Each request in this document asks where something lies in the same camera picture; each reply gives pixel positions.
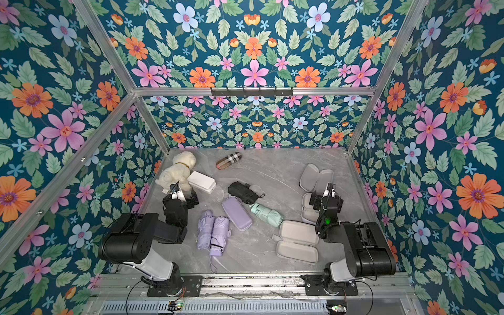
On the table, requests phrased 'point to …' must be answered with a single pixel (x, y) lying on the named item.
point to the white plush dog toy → (180, 172)
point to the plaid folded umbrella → (228, 160)
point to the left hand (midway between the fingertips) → (183, 189)
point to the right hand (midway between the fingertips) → (331, 192)
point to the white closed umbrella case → (201, 182)
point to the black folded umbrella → (244, 191)
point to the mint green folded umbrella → (270, 216)
